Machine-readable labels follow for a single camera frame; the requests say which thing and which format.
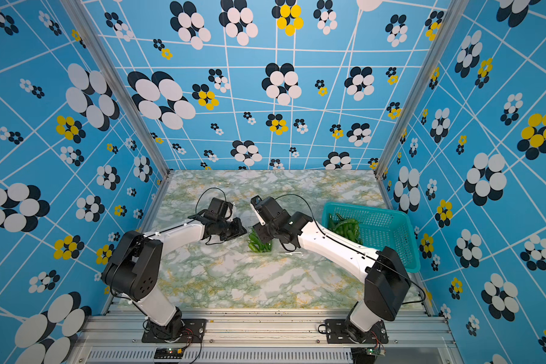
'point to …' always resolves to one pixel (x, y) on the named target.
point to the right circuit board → (376, 351)
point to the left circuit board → (168, 353)
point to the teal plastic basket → (381, 227)
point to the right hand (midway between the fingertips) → (264, 224)
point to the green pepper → (348, 227)
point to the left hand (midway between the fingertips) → (249, 228)
